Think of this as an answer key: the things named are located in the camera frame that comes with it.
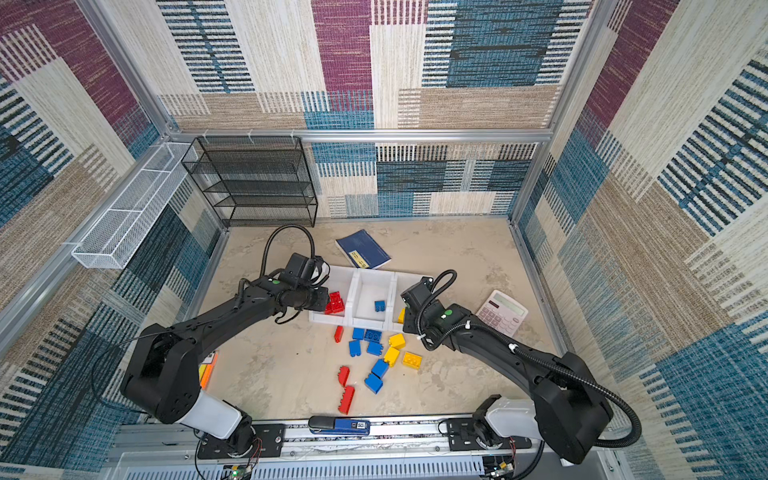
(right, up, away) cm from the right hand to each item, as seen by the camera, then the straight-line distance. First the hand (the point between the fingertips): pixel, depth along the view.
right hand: (415, 323), depth 85 cm
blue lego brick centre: (-11, -8, +3) cm, 14 cm away
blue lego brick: (-16, -4, +6) cm, 18 cm away
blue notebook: (-17, +20, +25) cm, 36 cm away
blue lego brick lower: (-10, -12, -1) cm, 16 cm away
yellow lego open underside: (-1, -11, +1) cm, 11 cm away
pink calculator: (+28, +1, +8) cm, 29 cm away
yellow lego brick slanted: (-7, -9, 0) cm, 11 cm away
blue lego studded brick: (-12, -5, +5) cm, 14 cm away
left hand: (-26, +8, +4) cm, 27 cm away
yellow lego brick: (-3, 0, +7) cm, 8 cm away
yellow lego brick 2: (-5, -6, +3) cm, 8 cm away
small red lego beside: (-22, -4, +5) cm, 23 cm away
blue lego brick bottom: (-11, -15, -4) cm, 19 cm away
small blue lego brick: (-10, +3, +10) cm, 14 cm away
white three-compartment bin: (-16, +8, +14) cm, 23 cm away
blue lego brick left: (-17, -8, +3) cm, 19 cm away
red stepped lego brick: (-18, -19, -6) cm, 27 cm away
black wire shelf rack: (-57, +46, +27) cm, 77 cm away
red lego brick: (-20, -13, -3) cm, 24 cm away
